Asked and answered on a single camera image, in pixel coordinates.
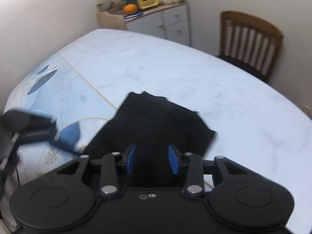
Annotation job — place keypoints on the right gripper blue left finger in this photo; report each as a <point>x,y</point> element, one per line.
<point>128,159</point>

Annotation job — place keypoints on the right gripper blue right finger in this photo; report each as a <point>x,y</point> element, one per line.
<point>176,160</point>

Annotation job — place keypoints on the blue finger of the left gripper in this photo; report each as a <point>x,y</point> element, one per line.
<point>69,137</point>

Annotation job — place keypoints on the black t-shirt pink print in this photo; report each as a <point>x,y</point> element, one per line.
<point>152,124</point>

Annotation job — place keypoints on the white blue patterned tablecloth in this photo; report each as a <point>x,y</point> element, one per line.
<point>83,84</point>

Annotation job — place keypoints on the white side cabinet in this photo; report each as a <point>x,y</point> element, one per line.
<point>167,22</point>

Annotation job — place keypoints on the far wooden chair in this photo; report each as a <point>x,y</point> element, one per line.
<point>250,43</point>

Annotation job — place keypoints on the orange fruit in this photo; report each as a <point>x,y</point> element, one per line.
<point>130,9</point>

